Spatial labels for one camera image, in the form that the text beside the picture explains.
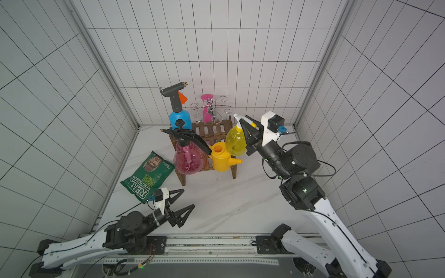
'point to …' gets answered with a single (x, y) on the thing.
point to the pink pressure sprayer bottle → (189, 158)
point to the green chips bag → (146, 178)
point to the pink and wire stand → (212, 109)
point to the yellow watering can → (221, 157)
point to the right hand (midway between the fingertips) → (236, 120)
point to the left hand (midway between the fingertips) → (187, 200)
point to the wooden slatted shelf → (210, 132)
